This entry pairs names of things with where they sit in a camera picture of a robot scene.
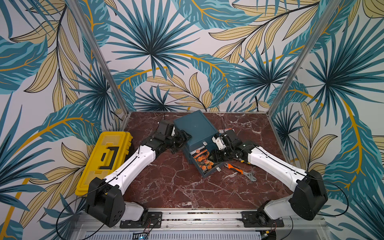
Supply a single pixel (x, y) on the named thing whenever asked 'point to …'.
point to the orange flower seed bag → (202, 157)
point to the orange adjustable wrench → (250, 175)
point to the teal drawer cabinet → (199, 147)
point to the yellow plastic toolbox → (110, 150)
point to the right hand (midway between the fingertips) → (211, 157)
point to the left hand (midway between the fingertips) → (189, 141)
